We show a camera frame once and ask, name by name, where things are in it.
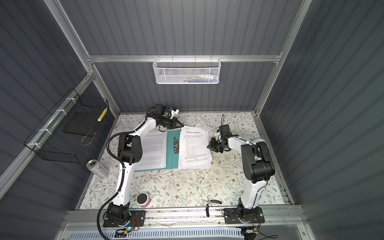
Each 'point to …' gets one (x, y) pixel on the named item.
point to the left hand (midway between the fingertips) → (183, 125)
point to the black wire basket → (65, 134)
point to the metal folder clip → (176, 145)
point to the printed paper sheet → (154, 150)
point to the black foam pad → (82, 123)
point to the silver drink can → (96, 167)
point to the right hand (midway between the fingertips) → (209, 147)
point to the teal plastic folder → (172, 160)
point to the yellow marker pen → (102, 115)
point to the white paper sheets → (193, 151)
